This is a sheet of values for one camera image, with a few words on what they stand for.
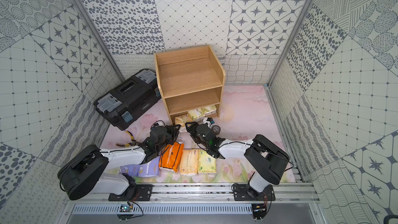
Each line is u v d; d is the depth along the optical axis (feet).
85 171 1.41
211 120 2.69
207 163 2.62
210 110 3.22
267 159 1.48
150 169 2.50
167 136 2.25
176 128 2.87
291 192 2.51
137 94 3.10
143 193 2.44
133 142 2.96
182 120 2.99
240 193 2.40
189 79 2.61
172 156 2.56
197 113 3.13
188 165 2.56
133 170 2.51
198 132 2.17
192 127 2.50
